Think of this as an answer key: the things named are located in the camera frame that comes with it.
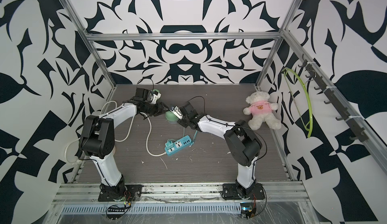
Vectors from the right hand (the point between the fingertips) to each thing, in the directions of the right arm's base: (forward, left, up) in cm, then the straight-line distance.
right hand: (181, 111), depth 93 cm
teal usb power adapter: (-20, +6, -1) cm, 21 cm away
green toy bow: (-15, -58, +21) cm, 64 cm away
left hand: (+3, +9, 0) cm, 9 cm away
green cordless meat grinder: (-3, +6, -1) cm, 7 cm away
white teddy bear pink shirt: (+3, -50, -3) cm, 50 cm away
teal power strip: (-18, +1, -7) cm, 19 cm away
